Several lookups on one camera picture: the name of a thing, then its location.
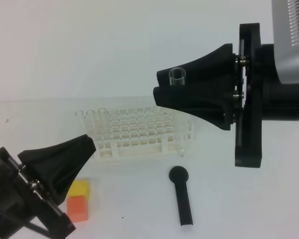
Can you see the white test tube rack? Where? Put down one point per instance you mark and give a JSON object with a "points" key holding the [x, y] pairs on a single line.
{"points": [[141, 131]]}

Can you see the clear racked tube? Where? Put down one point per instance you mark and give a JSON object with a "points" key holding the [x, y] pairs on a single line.
{"points": [[80, 116], [103, 116], [90, 118]]}

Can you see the yellow foam cube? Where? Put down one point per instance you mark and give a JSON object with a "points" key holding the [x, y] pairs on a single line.
{"points": [[79, 188]]}

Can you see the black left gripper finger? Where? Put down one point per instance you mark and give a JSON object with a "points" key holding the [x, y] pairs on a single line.
{"points": [[57, 184], [67, 156]]}

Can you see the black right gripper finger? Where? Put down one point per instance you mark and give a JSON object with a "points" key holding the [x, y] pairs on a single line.
{"points": [[218, 64], [212, 104]]}

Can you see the orange foam cube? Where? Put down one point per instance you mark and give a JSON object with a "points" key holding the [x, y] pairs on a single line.
{"points": [[77, 209]]}

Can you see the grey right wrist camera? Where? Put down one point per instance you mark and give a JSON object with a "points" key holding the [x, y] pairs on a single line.
{"points": [[285, 15]]}

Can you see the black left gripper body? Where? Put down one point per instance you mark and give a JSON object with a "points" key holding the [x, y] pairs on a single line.
{"points": [[24, 207]]}

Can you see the clear glass test tube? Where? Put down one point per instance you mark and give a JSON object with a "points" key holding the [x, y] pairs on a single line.
{"points": [[177, 76]]}

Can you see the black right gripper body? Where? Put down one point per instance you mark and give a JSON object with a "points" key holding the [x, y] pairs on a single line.
{"points": [[266, 97]]}

